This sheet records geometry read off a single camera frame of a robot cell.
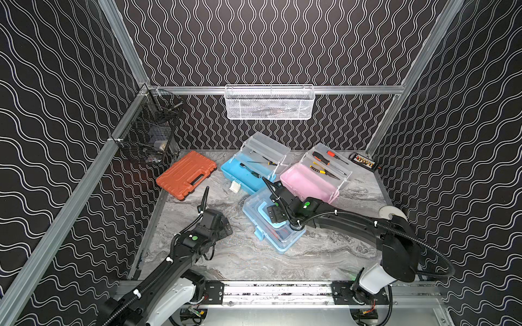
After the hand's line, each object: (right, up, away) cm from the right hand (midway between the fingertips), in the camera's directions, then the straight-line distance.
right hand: (282, 208), depth 86 cm
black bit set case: (+48, +21, +28) cm, 60 cm away
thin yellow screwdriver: (-5, +20, +18) cm, 27 cm away
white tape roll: (+49, -3, +9) cm, 50 cm away
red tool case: (-50, +12, +16) cm, 54 cm away
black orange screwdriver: (+19, +23, +15) cm, 34 cm away
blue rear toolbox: (-10, +23, +20) cm, 32 cm away
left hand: (-26, -7, -2) cm, 27 cm away
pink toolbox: (+20, +14, +15) cm, 28 cm away
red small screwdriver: (+28, +24, +17) cm, 41 cm away
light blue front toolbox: (-2, -9, -7) cm, 12 cm away
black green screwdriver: (-14, +15, +21) cm, 30 cm away
